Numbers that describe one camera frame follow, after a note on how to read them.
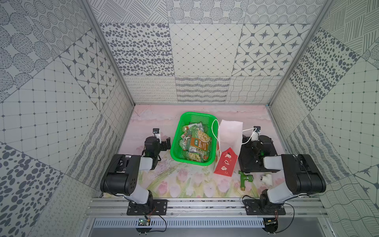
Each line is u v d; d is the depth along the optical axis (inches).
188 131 37.7
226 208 29.9
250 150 32.0
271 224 28.7
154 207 28.8
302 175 18.3
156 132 32.4
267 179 32.1
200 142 35.0
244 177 32.4
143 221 28.0
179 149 35.7
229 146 26.9
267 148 29.3
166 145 34.2
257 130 31.6
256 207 28.9
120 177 18.0
